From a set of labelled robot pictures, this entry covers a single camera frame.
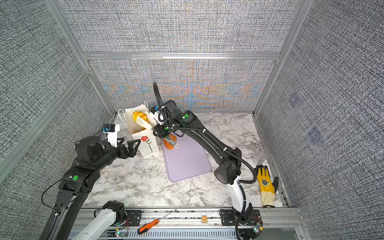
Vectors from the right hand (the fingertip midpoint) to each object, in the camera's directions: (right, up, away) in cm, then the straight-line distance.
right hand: (157, 130), depth 77 cm
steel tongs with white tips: (-2, +3, -1) cm, 4 cm away
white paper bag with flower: (-8, -4, +3) cm, 9 cm away
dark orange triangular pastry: (+3, -11, +20) cm, 23 cm away
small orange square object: (+24, -43, -4) cm, 50 cm away
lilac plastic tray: (+16, -19, +16) cm, 30 cm away
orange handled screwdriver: (-4, -45, -8) cm, 46 cm away
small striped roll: (-9, +8, -3) cm, 13 cm away
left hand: (-9, -4, -10) cm, 14 cm away
